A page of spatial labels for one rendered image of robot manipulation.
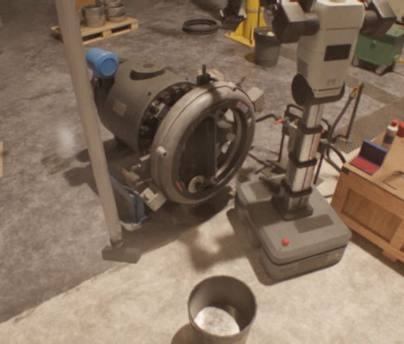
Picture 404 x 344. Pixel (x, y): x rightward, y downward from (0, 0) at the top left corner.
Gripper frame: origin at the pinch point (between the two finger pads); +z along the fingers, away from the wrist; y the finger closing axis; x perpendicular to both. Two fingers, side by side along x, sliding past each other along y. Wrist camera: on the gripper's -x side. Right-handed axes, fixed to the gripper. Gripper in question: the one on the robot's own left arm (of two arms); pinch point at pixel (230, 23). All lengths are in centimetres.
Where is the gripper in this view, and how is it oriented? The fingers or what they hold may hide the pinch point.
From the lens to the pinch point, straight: 212.5
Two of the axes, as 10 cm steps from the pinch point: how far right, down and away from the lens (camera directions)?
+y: -9.6, 1.9, -2.3
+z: -1.5, 3.6, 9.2
